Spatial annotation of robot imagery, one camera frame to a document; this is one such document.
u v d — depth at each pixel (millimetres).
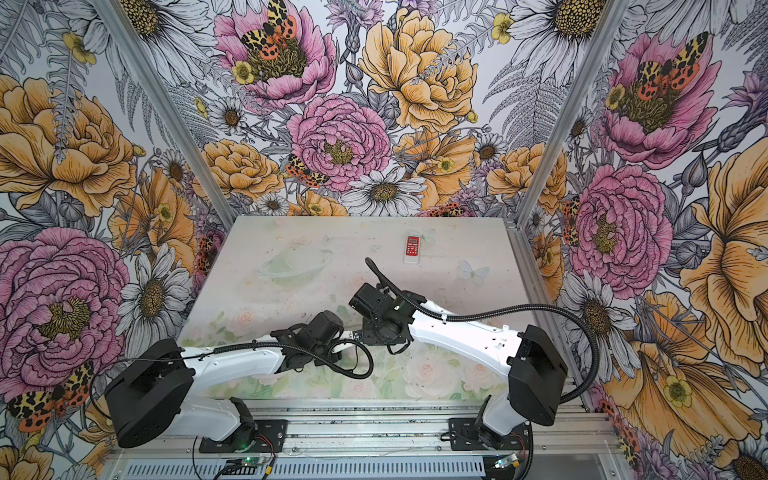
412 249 1118
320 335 682
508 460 715
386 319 559
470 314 477
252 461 715
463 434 741
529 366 415
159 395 422
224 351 516
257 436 729
